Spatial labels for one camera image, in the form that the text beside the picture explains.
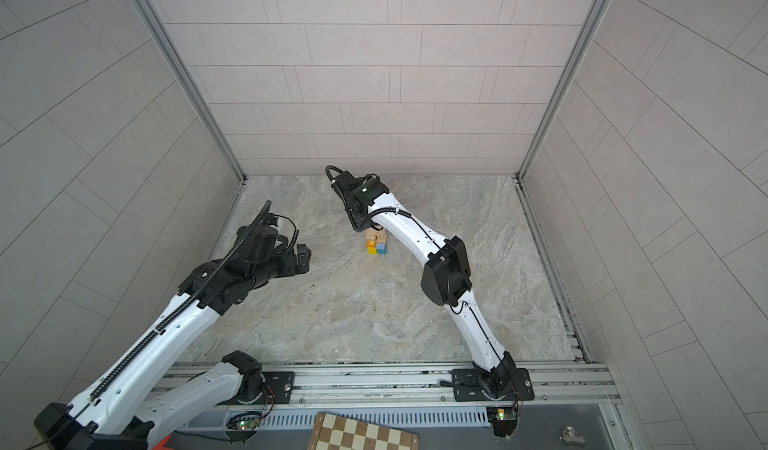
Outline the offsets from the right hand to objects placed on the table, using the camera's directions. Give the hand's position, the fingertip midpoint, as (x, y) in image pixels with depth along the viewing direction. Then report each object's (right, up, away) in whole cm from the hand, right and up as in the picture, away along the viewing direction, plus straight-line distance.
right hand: (367, 221), depth 90 cm
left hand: (-14, -6, -15) cm, 22 cm away
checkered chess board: (-5, -44, -26) cm, 51 cm away
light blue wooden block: (+4, -9, +2) cm, 10 cm away
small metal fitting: (+47, -45, -26) cm, 70 cm away
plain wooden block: (+4, -5, 0) cm, 6 cm away
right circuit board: (+34, -44, -22) cm, 60 cm away
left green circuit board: (-23, -42, -26) cm, 55 cm away
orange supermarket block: (+1, -9, +3) cm, 9 cm away
